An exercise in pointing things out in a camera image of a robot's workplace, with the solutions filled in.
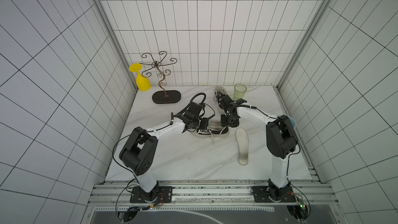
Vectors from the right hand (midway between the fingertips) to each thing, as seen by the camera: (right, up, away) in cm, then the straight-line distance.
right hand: (226, 121), depth 95 cm
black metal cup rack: (-44, +16, +14) cm, 49 cm away
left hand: (-14, -2, -7) cm, 15 cm away
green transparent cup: (+10, +19, +6) cm, 22 cm away
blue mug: (+40, 0, -4) cm, 40 cm away
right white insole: (+9, -10, -5) cm, 14 cm away
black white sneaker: (-8, -4, -7) cm, 11 cm away
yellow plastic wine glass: (-52, +24, -3) cm, 58 cm away
